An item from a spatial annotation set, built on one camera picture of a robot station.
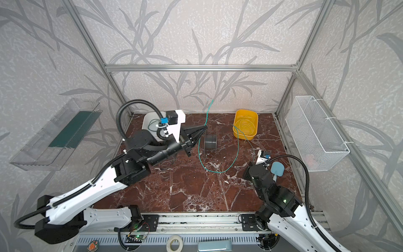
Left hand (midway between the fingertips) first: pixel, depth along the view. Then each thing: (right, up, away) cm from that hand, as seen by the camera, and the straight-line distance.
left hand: (207, 123), depth 49 cm
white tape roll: (-18, -53, +19) cm, 59 cm away
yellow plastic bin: (+27, +9, +66) cm, 72 cm away
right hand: (+19, -16, +24) cm, 35 cm away
